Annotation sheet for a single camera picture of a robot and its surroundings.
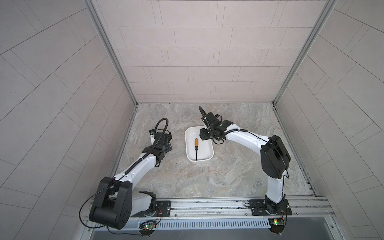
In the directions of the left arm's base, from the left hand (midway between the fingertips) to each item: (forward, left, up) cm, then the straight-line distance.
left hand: (164, 142), depth 89 cm
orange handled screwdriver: (0, -20, -4) cm, 20 cm away
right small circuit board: (-39, -57, -5) cm, 70 cm away
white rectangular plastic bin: (-2, -25, -5) cm, 26 cm away
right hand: (+4, -24, +3) cm, 24 cm away
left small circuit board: (-40, +1, -2) cm, 40 cm away
